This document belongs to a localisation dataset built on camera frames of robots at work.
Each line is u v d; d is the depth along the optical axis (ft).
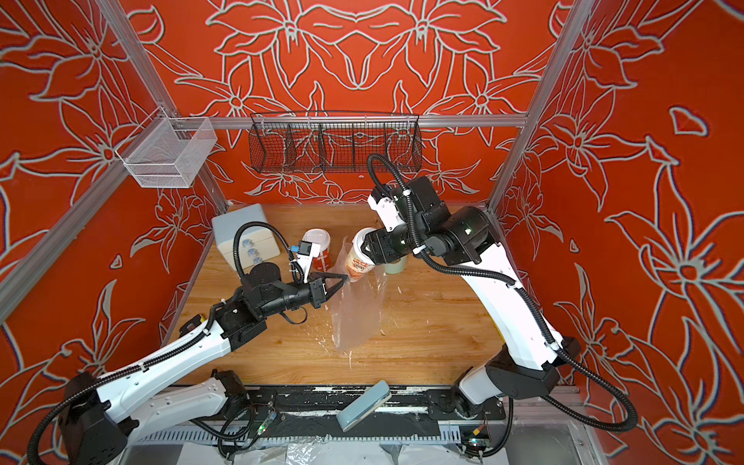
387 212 1.76
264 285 1.71
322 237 2.87
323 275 2.04
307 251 2.02
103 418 1.26
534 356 1.22
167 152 2.99
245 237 3.01
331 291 2.11
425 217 1.39
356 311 2.87
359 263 2.08
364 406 2.27
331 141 3.30
